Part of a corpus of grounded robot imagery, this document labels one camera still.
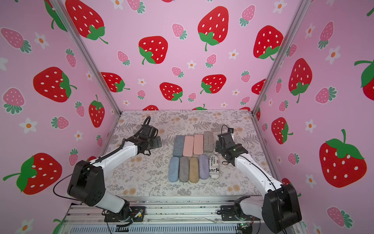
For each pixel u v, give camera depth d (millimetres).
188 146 985
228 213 717
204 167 878
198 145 989
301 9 697
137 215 717
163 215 747
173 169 877
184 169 866
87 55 858
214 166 881
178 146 982
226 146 636
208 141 982
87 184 439
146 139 691
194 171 859
